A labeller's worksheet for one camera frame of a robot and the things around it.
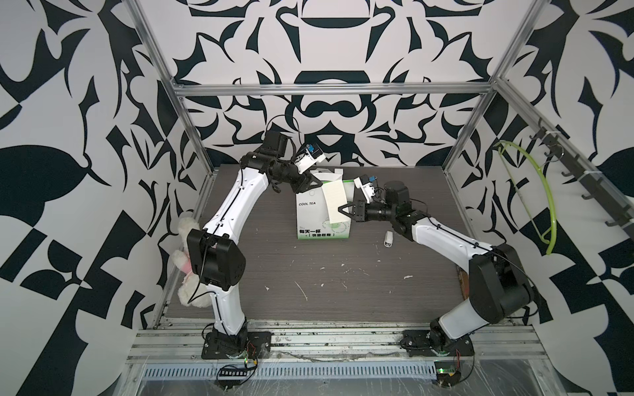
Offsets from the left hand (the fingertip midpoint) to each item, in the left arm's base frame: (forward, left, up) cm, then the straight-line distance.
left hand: (314, 174), depth 82 cm
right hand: (-9, -8, -6) cm, 13 cm away
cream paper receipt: (-6, -7, -4) cm, 10 cm away
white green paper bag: (-8, +1, -15) cm, 17 cm away
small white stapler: (-11, -28, -24) cm, 38 cm away
